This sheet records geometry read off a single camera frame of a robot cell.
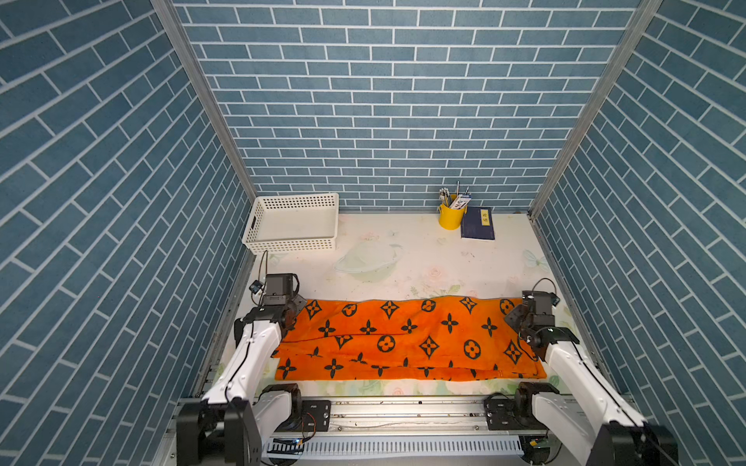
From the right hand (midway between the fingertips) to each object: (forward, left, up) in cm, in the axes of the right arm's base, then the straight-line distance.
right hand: (518, 315), depth 87 cm
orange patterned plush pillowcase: (-9, +26, -2) cm, 27 cm away
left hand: (-2, +65, +4) cm, 66 cm away
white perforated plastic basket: (+35, +82, -3) cm, 89 cm away
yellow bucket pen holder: (+40, +18, 0) cm, 44 cm away
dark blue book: (+42, +6, -4) cm, 43 cm away
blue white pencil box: (+38, +16, +10) cm, 42 cm away
